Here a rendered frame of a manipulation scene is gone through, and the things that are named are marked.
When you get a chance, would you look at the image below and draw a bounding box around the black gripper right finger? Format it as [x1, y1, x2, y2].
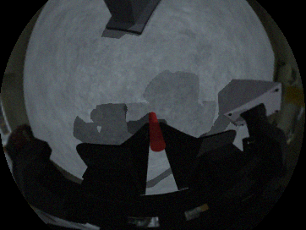
[159, 122, 236, 190]

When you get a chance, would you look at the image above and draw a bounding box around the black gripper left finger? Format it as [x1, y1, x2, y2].
[76, 123, 150, 194]

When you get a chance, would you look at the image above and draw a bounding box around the red peg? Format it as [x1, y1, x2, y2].
[149, 112, 166, 152]

